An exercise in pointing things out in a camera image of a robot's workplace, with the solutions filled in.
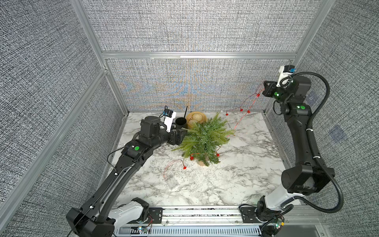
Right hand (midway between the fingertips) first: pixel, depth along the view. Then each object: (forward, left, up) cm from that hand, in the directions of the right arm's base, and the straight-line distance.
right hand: (268, 76), depth 70 cm
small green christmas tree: (-25, +31, -16) cm, 43 cm away
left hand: (-20, +41, -14) cm, 48 cm away
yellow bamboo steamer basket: (+11, +33, -42) cm, 55 cm away
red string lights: (+25, -10, -46) cm, 53 cm away
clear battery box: (-36, +48, -45) cm, 75 cm away
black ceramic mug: (+1, +44, -37) cm, 57 cm away
